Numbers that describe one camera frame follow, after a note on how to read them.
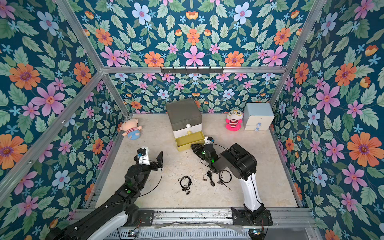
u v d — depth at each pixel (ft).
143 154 2.18
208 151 2.55
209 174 2.90
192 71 3.07
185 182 2.82
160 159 2.56
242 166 1.78
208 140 3.03
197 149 2.89
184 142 3.15
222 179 2.83
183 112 3.82
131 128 3.34
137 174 1.95
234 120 3.55
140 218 2.40
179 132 3.08
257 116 3.44
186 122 2.96
